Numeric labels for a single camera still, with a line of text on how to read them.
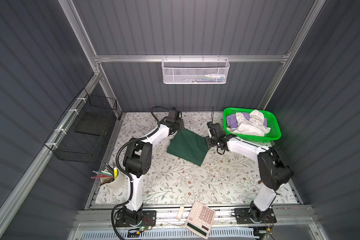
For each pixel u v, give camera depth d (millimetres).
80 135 734
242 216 728
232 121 1057
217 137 741
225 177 870
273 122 1043
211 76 912
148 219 723
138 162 556
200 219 718
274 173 481
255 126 1014
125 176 547
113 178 802
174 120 774
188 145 982
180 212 736
